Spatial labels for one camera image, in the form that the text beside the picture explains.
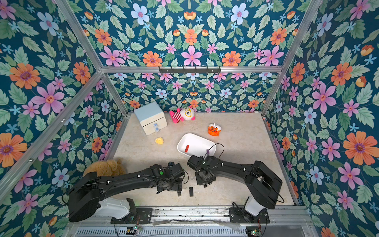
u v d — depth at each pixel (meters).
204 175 0.59
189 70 0.93
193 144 0.99
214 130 1.03
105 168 0.72
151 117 0.98
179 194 0.80
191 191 0.82
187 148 0.99
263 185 0.43
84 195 0.41
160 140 1.01
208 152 0.96
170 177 0.63
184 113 1.11
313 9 0.69
